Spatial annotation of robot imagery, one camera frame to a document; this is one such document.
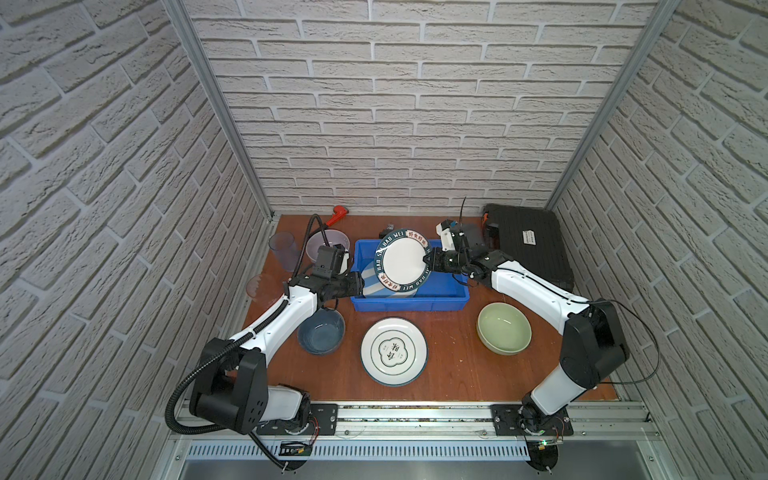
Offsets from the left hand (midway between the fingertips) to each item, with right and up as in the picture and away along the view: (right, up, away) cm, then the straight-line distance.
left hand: (358, 279), depth 87 cm
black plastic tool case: (+60, +13, +17) cm, 63 cm away
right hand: (+20, +7, -1) cm, 21 cm away
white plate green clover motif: (+11, -21, -2) cm, 24 cm away
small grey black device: (+9, +16, +25) cm, 31 cm away
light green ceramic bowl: (+45, -15, +2) cm, 47 cm away
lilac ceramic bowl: (-12, +13, +23) cm, 29 cm away
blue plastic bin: (+26, -6, +9) cm, 29 cm away
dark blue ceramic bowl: (-10, -16, 0) cm, 19 cm away
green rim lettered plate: (+12, +6, +3) cm, 14 cm away
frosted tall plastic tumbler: (-28, +11, +13) cm, 33 cm away
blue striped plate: (+4, -3, +10) cm, 11 cm away
